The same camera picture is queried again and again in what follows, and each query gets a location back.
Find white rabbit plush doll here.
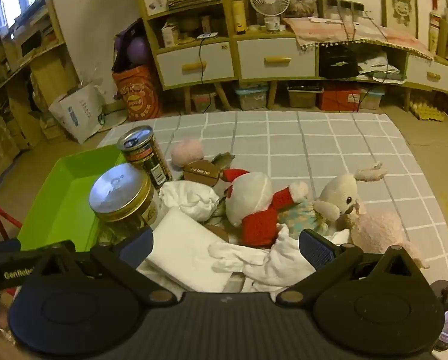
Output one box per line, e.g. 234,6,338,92
277,161,388,239

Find grey checked blanket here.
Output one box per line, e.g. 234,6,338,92
97,110,448,297

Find egg cartons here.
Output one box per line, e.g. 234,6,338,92
411,101,448,123

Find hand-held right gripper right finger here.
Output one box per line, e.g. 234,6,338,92
274,229,427,306

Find purple ball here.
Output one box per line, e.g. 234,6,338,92
128,37,150,65

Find tall metal can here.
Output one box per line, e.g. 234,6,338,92
118,125,173,191

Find white folded towel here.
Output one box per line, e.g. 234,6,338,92
145,209,244,294

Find small clear storage box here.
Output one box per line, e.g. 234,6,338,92
359,91,383,110

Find glass jar with gold lid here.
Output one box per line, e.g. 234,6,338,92
88,164,162,234

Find pink plush toy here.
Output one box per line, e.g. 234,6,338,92
349,210,432,269

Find white cloth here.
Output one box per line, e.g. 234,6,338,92
159,180,220,221

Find white rabbit plush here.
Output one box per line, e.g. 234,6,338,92
208,224,319,293

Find white cardboard box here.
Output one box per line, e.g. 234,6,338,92
142,0,169,17

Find pink tablecloth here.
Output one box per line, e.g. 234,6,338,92
283,16,435,61

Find low wooden cabinet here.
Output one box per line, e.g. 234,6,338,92
231,28,448,125

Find framed cartoon girl picture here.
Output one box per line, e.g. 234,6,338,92
380,0,420,40

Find red cardboard box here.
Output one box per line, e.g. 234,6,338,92
316,89,362,113

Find brown round plush pad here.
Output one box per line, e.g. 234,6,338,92
182,160,222,189

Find green plastic tray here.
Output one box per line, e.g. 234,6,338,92
17,144,132,253

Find grey plush toy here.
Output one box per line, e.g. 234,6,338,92
208,152,237,170

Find wooden wall shelf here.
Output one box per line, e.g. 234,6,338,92
0,3,79,151

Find white paper bag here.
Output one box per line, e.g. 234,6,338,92
48,82,105,144

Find tall wooden shelf unit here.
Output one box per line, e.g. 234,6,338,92
134,0,237,112

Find yellow bottle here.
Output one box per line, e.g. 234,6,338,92
231,0,247,35

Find white drawer wooden handle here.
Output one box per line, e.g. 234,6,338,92
405,54,448,93
156,40,235,88
237,38,317,80

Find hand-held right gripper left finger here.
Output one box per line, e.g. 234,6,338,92
29,227,181,306

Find white and red plush doll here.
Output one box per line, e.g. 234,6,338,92
223,168,309,248

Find clear storage box blue lid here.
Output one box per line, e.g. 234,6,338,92
234,84,270,112

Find clear storage box dark lid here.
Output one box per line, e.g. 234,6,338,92
286,86,324,109

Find orange printed bag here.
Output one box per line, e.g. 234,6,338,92
112,65,163,123

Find pink pompom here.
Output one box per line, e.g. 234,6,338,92
171,138,205,168

